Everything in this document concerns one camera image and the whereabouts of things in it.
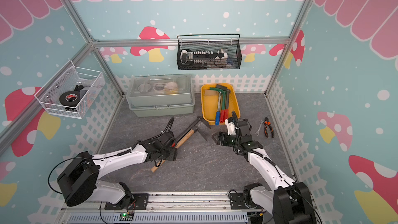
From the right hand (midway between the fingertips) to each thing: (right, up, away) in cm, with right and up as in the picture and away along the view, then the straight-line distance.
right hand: (217, 136), depth 84 cm
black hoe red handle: (+7, +12, +16) cm, 21 cm away
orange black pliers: (+34, +5, +19) cm, 40 cm away
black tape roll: (-69, +20, -13) cm, 73 cm away
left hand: (-26, -12, +3) cm, 28 cm away
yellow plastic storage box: (-3, +19, +31) cm, 36 cm away
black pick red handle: (-10, +8, +19) cm, 23 cm away
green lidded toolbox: (-38, +23, +10) cm, 46 cm away
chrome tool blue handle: (+2, +12, +15) cm, 20 cm away
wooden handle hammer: (-13, +2, +13) cm, 19 cm away
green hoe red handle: (+8, +26, +33) cm, 42 cm away
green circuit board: (-44, -36, -11) cm, 58 cm away
